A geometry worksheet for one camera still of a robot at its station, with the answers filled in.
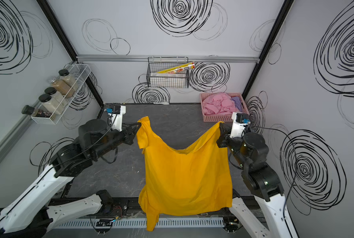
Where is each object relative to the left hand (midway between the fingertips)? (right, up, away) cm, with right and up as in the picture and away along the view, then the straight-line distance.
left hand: (140, 123), depth 60 cm
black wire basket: (+15, +24, +28) cm, 40 cm away
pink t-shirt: (+45, +13, +48) cm, 67 cm away
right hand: (+33, 0, 0) cm, 33 cm away
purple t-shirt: (+62, +14, +55) cm, 83 cm away
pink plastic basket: (+40, +2, +46) cm, 61 cm away
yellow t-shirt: (+21, -26, +5) cm, 34 cm away
